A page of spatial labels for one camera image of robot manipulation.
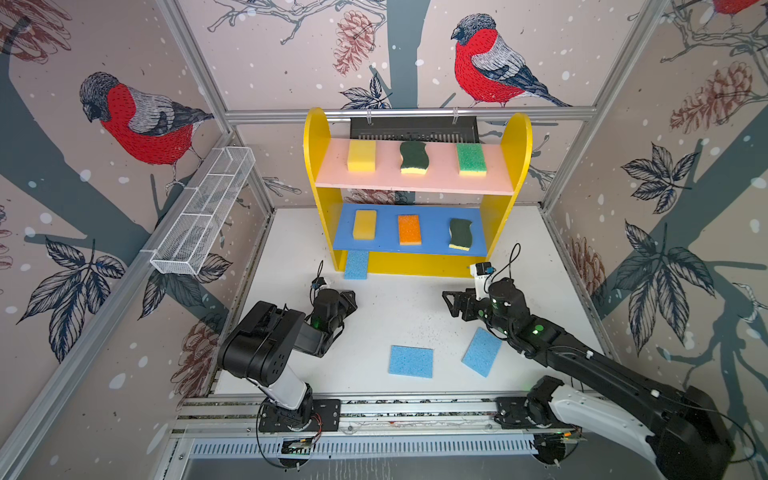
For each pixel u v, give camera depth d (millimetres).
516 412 728
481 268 699
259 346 457
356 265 1007
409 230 930
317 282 856
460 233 922
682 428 393
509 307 586
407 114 951
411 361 815
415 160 744
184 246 704
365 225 947
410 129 983
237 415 755
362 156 742
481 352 832
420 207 1268
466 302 698
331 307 742
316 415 727
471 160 740
